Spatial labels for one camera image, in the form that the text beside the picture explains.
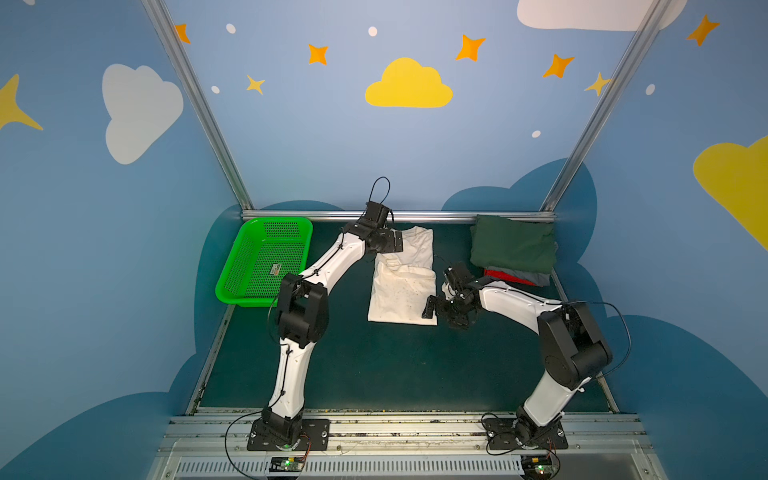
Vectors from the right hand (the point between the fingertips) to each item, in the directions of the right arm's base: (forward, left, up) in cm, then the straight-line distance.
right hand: (436, 315), depth 92 cm
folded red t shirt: (+18, -22, -1) cm, 29 cm away
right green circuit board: (-37, -23, -5) cm, 44 cm away
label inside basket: (+17, +58, -2) cm, 60 cm away
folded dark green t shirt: (+29, -32, +3) cm, 43 cm away
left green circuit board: (-40, +38, -3) cm, 55 cm away
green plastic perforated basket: (+25, +64, -2) cm, 69 cm away
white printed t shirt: (+13, +10, -2) cm, 16 cm away
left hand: (+20, +15, +11) cm, 27 cm away
